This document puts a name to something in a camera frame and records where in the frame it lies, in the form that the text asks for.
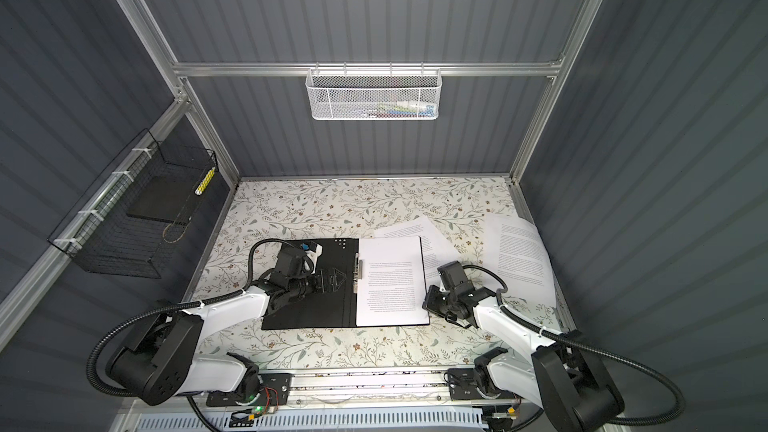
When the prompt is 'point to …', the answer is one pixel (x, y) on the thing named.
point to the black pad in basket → (167, 198)
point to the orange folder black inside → (336, 305)
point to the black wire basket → (131, 222)
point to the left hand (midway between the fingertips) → (335, 277)
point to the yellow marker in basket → (206, 181)
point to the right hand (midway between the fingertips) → (427, 304)
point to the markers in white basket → (399, 109)
